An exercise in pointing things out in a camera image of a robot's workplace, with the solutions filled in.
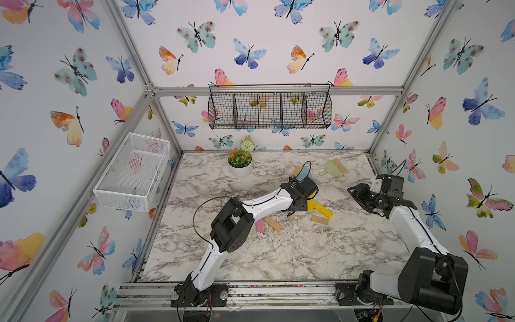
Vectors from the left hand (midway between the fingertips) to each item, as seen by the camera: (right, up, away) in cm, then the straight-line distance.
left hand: (300, 203), depth 92 cm
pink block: (-18, -10, -1) cm, 21 cm away
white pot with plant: (-27, +20, +4) cm, 34 cm away
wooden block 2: (+9, -8, +1) cm, 12 cm away
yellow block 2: (+12, -4, +4) cm, 13 cm away
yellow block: (+6, -1, +7) cm, 10 cm away
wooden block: (-14, -8, +1) cm, 16 cm away
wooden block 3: (-4, -7, +1) cm, 8 cm away
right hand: (+22, +7, -7) cm, 24 cm away
